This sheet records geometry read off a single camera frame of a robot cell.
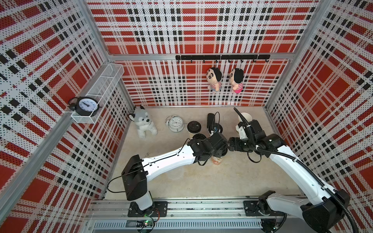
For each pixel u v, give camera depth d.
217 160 0.82
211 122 1.12
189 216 0.72
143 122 0.91
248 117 0.94
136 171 0.41
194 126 0.85
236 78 0.94
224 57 0.89
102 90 0.81
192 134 0.86
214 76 0.91
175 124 1.07
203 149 0.55
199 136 0.84
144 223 0.70
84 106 0.63
